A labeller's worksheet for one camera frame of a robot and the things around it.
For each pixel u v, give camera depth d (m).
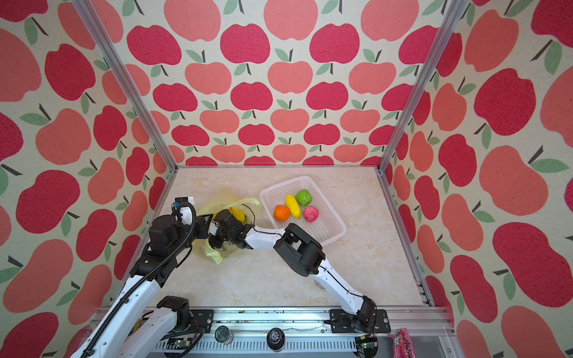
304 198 1.01
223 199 0.81
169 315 0.62
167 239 0.57
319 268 0.59
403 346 0.69
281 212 0.95
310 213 0.95
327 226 0.96
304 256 0.59
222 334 0.64
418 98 0.92
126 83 0.87
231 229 0.77
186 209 0.67
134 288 0.49
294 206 0.98
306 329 0.73
